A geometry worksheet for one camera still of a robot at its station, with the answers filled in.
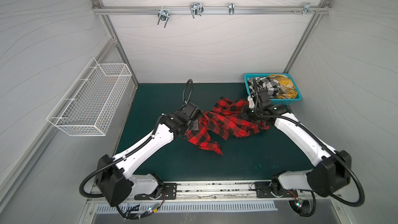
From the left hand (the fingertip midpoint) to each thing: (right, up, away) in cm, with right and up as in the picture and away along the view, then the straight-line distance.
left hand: (195, 119), depth 80 cm
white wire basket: (-48, +8, -13) cm, 51 cm away
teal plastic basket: (+56, +9, +22) cm, 61 cm away
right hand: (+24, +5, +3) cm, 25 cm away
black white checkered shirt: (+48, +21, +28) cm, 59 cm away
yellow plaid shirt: (+62, +17, +24) cm, 69 cm away
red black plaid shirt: (+18, 0, +15) cm, 23 cm away
